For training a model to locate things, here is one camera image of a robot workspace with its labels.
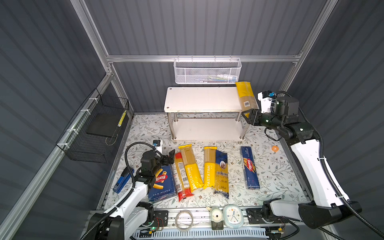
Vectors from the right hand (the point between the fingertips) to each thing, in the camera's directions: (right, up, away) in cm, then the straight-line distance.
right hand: (247, 114), depth 68 cm
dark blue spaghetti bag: (-9, -37, +15) cm, 41 cm away
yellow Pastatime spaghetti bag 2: (-16, -30, +21) cm, 40 cm away
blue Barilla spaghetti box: (+8, -30, +19) cm, 36 cm away
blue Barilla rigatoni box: (-41, -37, +11) cm, 56 cm away
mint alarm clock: (-6, -49, +4) cm, 50 cm away
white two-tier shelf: (-16, +4, +52) cm, 55 cm away
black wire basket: (-75, -10, +4) cm, 76 cm away
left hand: (-41, -19, +17) cm, 48 cm away
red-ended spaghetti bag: (-33, -36, +17) cm, 51 cm away
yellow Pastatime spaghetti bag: (-26, -31, +21) cm, 46 cm away
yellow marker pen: (-64, -2, +12) cm, 65 cm away
